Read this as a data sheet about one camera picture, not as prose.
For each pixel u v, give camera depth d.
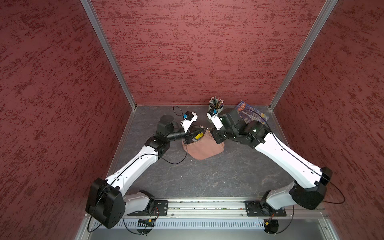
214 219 0.71
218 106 1.03
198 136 0.79
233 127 0.49
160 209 0.74
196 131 0.71
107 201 0.39
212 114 0.60
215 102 1.03
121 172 0.44
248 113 1.16
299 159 0.42
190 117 0.61
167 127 0.56
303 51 0.87
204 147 0.81
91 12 0.72
